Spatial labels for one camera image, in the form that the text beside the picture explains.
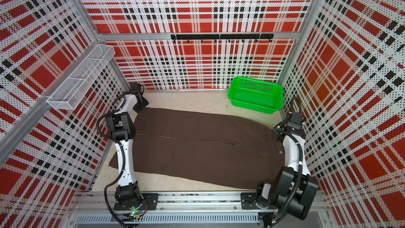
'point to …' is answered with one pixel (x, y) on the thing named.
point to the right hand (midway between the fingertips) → (280, 130)
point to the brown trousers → (206, 147)
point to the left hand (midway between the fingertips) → (145, 105)
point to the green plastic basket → (256, 95)
